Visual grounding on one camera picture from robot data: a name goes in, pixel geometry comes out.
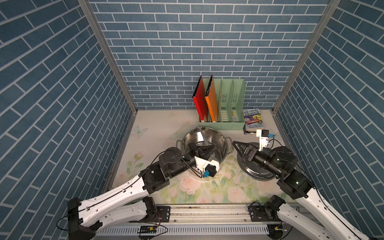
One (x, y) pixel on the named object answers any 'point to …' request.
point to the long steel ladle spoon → (201, 128)
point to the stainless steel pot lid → (253, 170)
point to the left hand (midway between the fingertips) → (215, 144)
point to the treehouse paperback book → (253, 119)
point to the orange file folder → (211, 101)
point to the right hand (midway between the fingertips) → (237, 145)
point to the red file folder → (199, 99)
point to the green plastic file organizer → (230, 98)
